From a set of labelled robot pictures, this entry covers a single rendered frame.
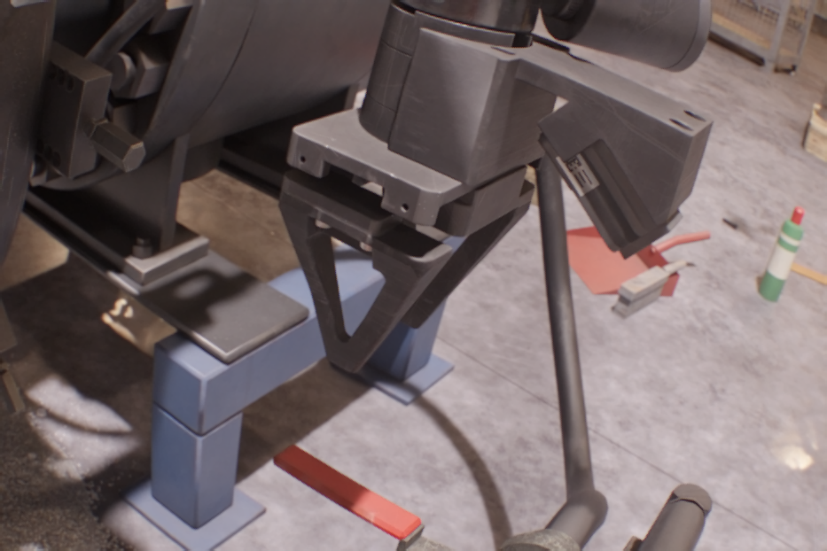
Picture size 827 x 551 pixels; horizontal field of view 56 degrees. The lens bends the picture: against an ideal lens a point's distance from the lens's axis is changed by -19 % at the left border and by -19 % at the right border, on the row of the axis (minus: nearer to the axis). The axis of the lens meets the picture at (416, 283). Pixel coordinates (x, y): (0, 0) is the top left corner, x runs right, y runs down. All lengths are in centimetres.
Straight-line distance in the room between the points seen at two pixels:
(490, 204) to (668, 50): 10
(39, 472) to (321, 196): 84
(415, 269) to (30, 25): 35
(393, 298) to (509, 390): 112
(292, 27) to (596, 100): 69
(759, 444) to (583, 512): 108
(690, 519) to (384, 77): 22
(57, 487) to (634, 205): 90
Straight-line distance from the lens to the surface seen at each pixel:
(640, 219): 32
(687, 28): 36
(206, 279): 104
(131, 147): 57
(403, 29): 34
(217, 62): 91
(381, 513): 46
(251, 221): 176
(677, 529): 38
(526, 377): 150
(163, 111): 90
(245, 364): 96
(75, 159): 62
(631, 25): 35
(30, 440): 118
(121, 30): 76
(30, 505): 108
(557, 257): 102
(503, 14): 33
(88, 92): 60
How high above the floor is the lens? 79
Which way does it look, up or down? 28 degrees down
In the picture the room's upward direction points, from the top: 15 degrees clockwise
